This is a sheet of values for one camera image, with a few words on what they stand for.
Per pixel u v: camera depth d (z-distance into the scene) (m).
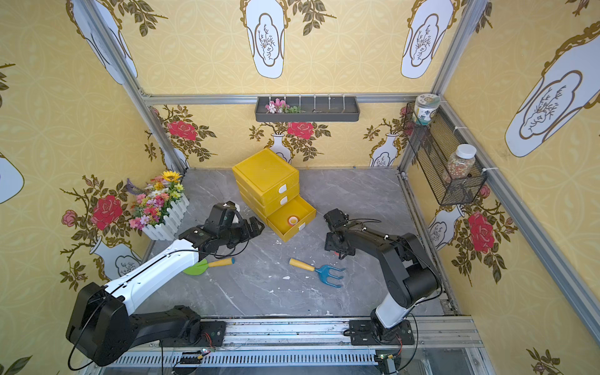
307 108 0.92
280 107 0.88
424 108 0.85
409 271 0.46
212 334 0.73
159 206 0.88
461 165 0.65
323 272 0.88
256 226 0.77
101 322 0.40
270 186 0.86
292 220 1.00
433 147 1.00
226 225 0.66
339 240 0.68
